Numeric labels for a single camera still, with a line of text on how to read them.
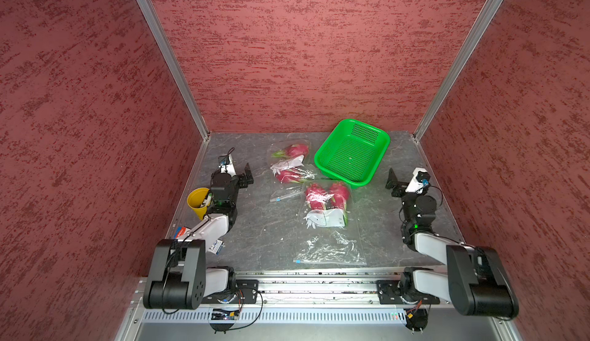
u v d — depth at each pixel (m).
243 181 0.79
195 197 0.86
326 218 0.87
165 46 0.86
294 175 0.95
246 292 0.74
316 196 0.88
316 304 0.73
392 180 0.78
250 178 0.81
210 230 0.54
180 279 0.42
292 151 1.04
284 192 0.97
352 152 1.14
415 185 0.71
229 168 0.76
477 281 0.42
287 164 0.97
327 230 0.87
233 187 0.66
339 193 0.91
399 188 0.76
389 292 0.74
